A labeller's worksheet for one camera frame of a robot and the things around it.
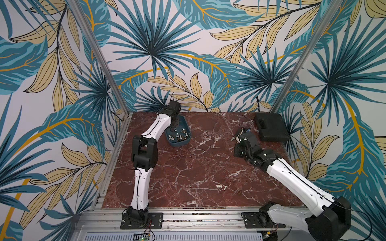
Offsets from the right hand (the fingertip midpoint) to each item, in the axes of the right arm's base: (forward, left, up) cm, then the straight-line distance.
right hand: (238, 146), depth 81 cm
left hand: (+23, +37, -7) cm, 44 cm away
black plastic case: (+22, -32, -12) cm, 41 cm away
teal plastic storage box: (+19, +34, -15) cm, 42 cm away
